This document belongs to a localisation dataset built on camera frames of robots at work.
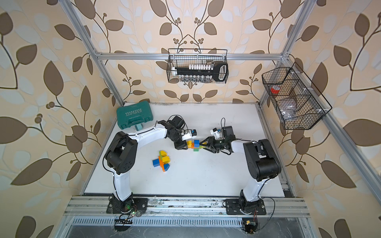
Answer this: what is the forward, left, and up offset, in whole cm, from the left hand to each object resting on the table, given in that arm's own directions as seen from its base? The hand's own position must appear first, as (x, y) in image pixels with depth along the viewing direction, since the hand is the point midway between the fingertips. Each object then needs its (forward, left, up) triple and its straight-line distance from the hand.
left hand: (183, 141), depth 93 cm
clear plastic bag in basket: (+3, -54, +28) cm, 61 cm away
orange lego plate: (-4, -6, +1) cm, 7 cm away
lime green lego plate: (-4, -11, 0) cm, 11 cm away
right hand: (-3, -12, 0) cm, 12 cm away
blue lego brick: (-15, +10, -4) cm, 18 cm away
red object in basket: (+21, -54, +26) cm, 64 cm away
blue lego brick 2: (-3, -8, +3) cm, 9 cm away
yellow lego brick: (-6, +13, -5) cm, 15 cm away
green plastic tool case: (+24, +38, -1) cm, 45 cm away
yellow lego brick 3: (-4, -4, +3) cm, 6 cm away
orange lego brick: (-14, +12, -4) cm, 19 cm away
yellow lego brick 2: (-10, +10, -4) cm, 15 cm away
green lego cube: (-4, -8, -4) cm, 10 cm away
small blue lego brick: (-13, +16, -4) cm, 21 cm away
